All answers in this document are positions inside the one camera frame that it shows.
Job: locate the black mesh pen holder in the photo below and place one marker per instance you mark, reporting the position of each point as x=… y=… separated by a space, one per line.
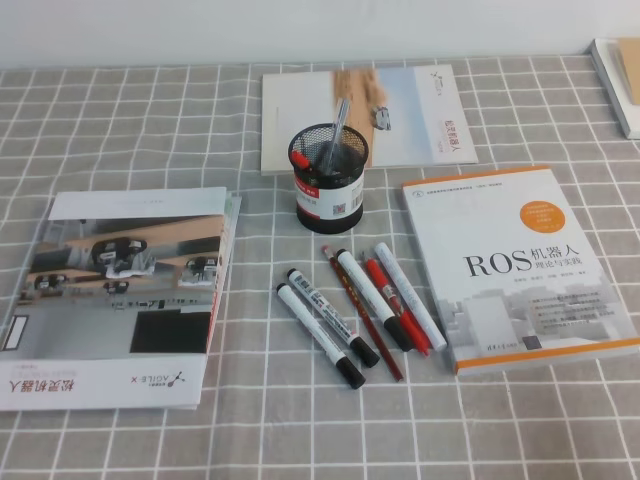
x=330 y=204

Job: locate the white marker black cap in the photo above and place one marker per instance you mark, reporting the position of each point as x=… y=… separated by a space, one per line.
x=328 y=312
x=375 y=300

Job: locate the white pen rightmost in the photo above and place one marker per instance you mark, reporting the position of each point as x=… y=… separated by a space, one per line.
x=413 y=301

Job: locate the red capped pen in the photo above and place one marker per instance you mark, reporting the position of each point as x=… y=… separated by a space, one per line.
x=300 y=161

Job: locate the clear ballpoint pen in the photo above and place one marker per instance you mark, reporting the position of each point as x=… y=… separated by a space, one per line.
x=336 y=135

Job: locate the red gel pen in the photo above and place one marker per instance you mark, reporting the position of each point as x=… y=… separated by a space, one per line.
x=407 y=320

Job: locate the dark red pencil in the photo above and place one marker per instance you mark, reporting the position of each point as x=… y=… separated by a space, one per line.
x=363 y=313

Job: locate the white marker leftmost on table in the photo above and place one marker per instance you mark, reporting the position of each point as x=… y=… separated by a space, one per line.
x=338 y=358

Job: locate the desert car brochure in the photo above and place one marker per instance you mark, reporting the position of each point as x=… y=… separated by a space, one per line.
x=409 y=116

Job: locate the ROS robot textbook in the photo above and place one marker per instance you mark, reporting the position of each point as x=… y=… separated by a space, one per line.
x=514 y=278

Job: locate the Agilex brochure stack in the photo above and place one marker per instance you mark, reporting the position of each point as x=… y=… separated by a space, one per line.
x=118 y=307

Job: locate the white book at edge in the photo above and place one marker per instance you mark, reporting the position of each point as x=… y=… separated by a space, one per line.
x=610 y=69

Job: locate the brown notebook at edge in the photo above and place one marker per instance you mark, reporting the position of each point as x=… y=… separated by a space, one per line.
x=629 y=48

